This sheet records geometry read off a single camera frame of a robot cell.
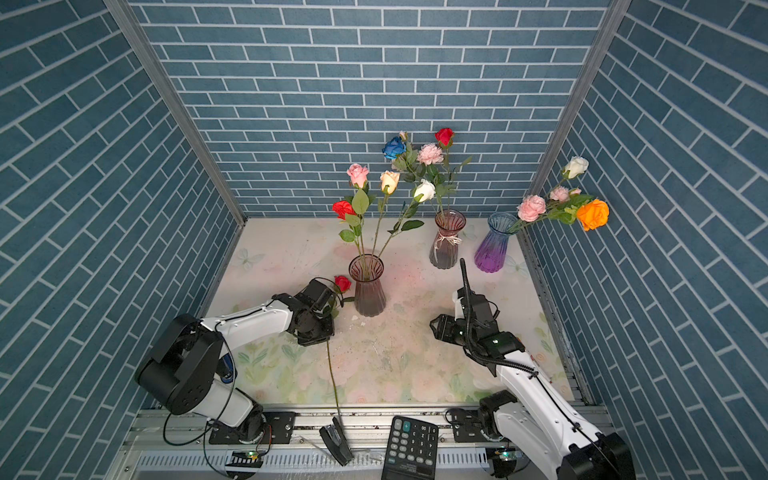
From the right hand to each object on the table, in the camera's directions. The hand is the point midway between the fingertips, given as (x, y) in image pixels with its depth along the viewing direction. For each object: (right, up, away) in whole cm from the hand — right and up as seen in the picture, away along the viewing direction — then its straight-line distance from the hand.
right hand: (435, 321), depth 83 cm
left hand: (-30, -6, +6) cm, 31 cm away
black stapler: (-25, -26, -12) cm, 38 cm away
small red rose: (-29, +8, +16) cm, 34 cm away
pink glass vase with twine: (+6, +21, +18) cm, 28 cm away
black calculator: (-7, -27, -14) cm, 31 cm away
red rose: (-24, +31, -6) cm, 39 cm away
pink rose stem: (+34, +32, -3) cm, 47 cm away
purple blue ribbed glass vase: (+20, +19, +14) cm, 31 cm away
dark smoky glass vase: (-20, +6, +11) cm, 23 cm away
